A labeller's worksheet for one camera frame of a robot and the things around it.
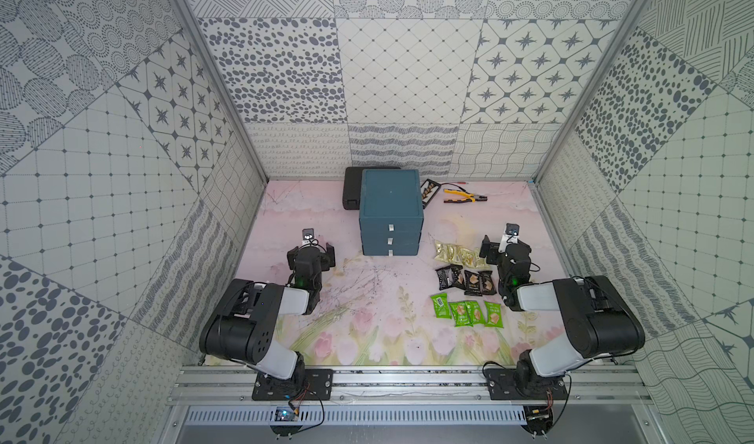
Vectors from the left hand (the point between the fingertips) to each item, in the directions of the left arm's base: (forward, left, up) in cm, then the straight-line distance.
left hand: (310, 243), depth 93 cm
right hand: (+3, -63, -1) cm, 63 cm away
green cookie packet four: (-2, -56, -7) cm, 56 cm away
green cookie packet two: (+1, -48, -6) cm, 48 cm away
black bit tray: (+30, -40, -6) cm, 51 cm away
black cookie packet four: (-10, -56, -7) cm, 58 cm away
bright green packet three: (-19, -57, -8) cm, 60 cm away
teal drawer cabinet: (+2, -26, +14) cm, 30 cm away
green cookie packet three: (-1, -52, -6) cm, 52 cm away
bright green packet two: (-19, -51, -7) cm, 55 cm away
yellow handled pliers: (+27, -58, -7) cm, 64 cm away
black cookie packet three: (-10, -52, -7) cm, 54 cm away
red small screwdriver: (+36, -56, -8) cm, 67 cm away
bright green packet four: (-17, -41, -7) cm, 45 cm away
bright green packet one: (-19, -48, -7) cm, 52 cm away
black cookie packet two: (-8, -43, -5) cm, 44 cm away
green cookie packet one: (+1, -45, -7) cm, 45 cm away
